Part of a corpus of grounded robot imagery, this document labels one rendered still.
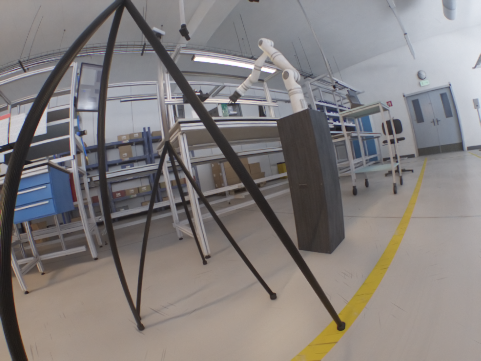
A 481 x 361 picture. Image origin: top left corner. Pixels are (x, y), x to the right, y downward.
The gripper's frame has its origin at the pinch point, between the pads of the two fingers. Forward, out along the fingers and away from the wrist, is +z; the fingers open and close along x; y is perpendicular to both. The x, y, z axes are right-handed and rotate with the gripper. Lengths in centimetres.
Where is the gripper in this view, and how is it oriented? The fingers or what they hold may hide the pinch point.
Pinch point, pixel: (226, 105)
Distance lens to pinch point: 181.6
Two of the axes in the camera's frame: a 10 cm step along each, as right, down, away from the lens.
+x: -7.4, -5.6, -3.8
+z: -6.7, 5.0, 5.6
